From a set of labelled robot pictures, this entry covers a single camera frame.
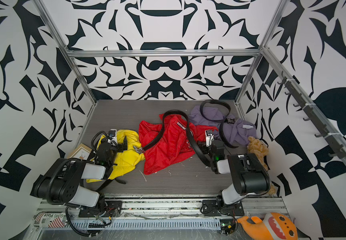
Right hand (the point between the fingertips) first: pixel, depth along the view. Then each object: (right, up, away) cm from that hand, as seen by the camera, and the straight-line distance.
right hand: (206, 137), depth 95 cm
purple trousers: (+20, +4, +2) cm, 21 cm away
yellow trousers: (-46, -10, -11) cm, 49 cm away
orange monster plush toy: (+21, -33, -31) cm, 50 cm away
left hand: (-56, +2, -4) cm, 56 cm away
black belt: (-40, -6, -10) cm, 42 cm away
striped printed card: (-76, -34, -26) cm, 88 cm away
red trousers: (-19, -3, -6) cm, 20 cm away
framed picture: (-77, -9, -2) cm, 77 cm away
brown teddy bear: (+29, -6, -8) cm, 31 cm away
